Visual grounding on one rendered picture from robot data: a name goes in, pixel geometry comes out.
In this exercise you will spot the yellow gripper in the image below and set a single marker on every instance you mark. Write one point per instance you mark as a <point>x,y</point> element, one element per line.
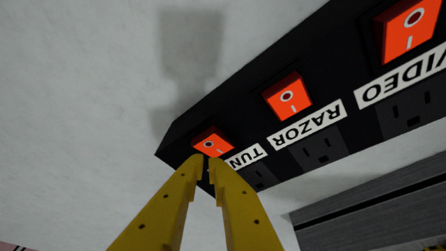
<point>160,223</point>

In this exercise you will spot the black power strip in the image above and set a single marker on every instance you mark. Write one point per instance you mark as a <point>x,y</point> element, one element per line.
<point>352,75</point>

